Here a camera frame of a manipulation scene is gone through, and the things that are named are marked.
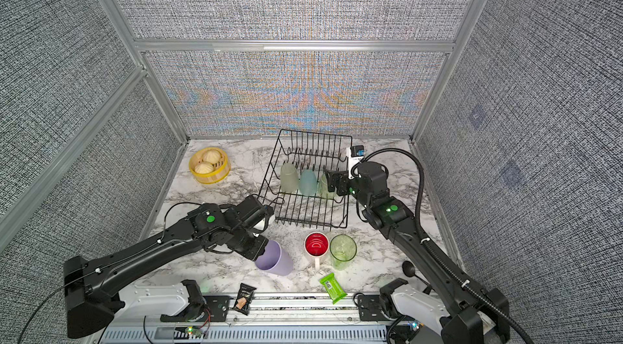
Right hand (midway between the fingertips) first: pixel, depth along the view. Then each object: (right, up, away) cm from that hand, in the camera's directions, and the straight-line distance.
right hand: (339, 167), depth 77 cm
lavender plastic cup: (-20, -29, -1) cm, 35 cm away
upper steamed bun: (-52, +4, +28) cm, 59 cm away
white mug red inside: (-7, -28, +9) cm, 30 cm away
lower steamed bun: (-53, -1, +24) cm, 58 cm away
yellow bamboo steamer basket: (-47, -1, +26) cm, 54 cm away
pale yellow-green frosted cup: (-17, -5, +21) cm, 28 cm away
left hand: (-23, -25, -6) cm, 34 cm away
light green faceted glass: (-4, -10, +21) cm, 24 cm away
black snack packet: (-29, -40, -3) cm, 50 cm away
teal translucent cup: (-10, -7, +20) cm, 24 cm away
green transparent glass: (+1, -24, -4) cm, 25 cm away
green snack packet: (-2, -38, 0) cm, 38 cm away
